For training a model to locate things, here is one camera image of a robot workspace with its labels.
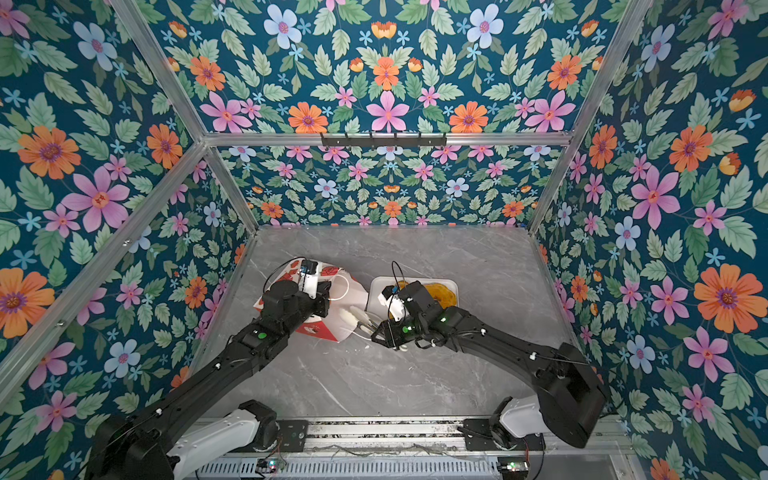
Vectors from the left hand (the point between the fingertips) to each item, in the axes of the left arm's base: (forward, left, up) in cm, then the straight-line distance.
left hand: (333, 276), depth 78 cm
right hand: (-13, -11, -8) cm, 19 cm away
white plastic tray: (+10, -10, -22) cm, 27 cm away
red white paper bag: (+10, +16, -11) cm, 22 cm away
